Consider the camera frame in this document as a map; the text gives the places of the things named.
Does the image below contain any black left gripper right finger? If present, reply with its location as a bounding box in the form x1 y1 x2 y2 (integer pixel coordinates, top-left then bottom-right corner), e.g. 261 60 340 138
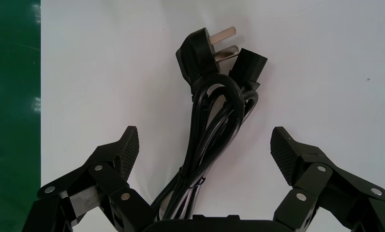
270 126 385 232

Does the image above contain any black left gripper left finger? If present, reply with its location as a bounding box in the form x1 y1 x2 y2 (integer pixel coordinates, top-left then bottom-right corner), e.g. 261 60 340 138
22 126 155 232

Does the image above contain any black power cord with plug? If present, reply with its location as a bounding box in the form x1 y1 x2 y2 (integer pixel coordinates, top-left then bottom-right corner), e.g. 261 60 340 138
150 26 268 221

